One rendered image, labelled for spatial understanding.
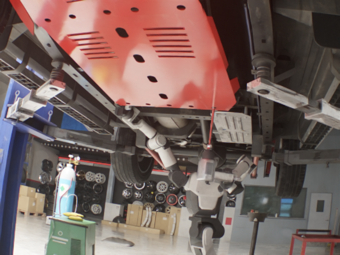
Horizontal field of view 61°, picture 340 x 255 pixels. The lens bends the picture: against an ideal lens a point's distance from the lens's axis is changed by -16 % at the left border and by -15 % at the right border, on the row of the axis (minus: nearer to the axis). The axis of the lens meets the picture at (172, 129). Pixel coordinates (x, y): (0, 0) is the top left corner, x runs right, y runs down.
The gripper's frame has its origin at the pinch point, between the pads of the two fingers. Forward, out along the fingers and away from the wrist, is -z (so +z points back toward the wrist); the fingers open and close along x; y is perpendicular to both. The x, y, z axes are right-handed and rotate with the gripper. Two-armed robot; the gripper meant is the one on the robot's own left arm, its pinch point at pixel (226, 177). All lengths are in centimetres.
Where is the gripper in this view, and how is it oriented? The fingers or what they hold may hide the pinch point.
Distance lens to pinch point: 185.3
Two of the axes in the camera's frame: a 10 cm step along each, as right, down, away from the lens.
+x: -1.4, 9.5, -2.7
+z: 1.6, 2.9, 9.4
